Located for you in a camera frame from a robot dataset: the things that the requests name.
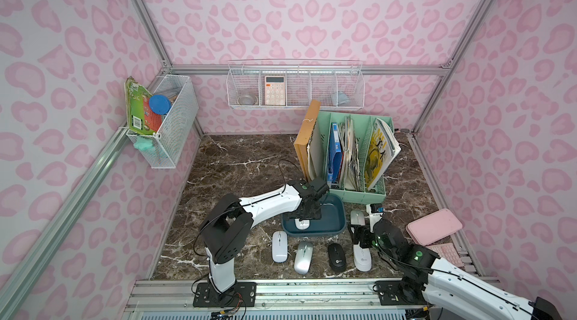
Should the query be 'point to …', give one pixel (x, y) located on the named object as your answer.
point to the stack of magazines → (349, 174)
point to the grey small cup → (339, 98)
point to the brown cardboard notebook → (303, 142)
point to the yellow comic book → (384, 149)
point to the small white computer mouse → (302, 224)
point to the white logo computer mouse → (362, 258)
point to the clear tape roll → (247, 100)
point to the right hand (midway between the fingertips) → (355, 225)
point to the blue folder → (334, 170)
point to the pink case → (433, 227)
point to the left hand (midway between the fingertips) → (306, 210)
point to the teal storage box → (333, 219)
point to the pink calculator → (275, 90)
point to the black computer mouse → (336, 258)
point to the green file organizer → (320, 148)
